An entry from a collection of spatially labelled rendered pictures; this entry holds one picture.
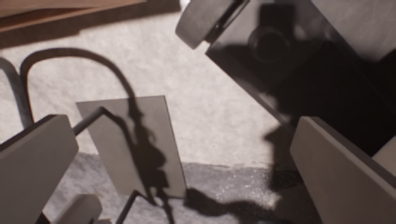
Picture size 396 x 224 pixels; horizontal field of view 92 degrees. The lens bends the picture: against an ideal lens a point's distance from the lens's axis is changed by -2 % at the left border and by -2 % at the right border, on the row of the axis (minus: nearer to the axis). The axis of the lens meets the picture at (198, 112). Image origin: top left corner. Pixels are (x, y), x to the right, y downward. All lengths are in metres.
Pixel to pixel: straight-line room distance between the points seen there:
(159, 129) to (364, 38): 0.51
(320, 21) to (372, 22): 0.08
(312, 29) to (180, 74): 0.33
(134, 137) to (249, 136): 0.36
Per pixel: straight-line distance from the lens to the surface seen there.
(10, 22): 0.60
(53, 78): 0.75
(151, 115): 0.61
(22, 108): 0.86
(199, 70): 0.52
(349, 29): 0.36
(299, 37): 0.30
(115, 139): 0.72
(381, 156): 0.22
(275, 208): 0.83
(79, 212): 0.51
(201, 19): 0.31
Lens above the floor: 0.49
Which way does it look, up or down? 60 degrees down
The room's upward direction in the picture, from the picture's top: 161 degrees counter-clockwise
